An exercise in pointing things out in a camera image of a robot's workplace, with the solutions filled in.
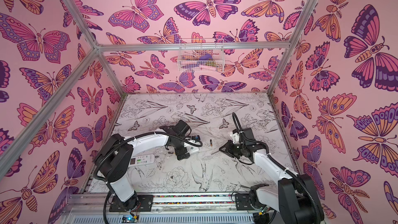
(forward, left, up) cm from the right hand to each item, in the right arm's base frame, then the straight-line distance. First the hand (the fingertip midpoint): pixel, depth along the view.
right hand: (220, 147), depth 84 cm
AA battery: (+6, +5, -8) cm, 11 cm away
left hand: (+3, +19, -5) cm, 20 cm away
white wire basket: (+49, +11, +26) cm, 57 cm away
